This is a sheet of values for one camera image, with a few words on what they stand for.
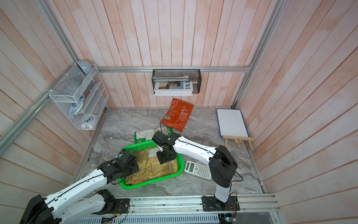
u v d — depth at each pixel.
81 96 0.75
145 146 0.95
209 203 0.73
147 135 1.01
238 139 0.98
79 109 0.78
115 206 0.72
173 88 0.94
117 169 0.57
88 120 0.90
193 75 0.97
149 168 0.82
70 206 0.46
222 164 0.44
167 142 0.59
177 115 1.14
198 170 0.85
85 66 0.82
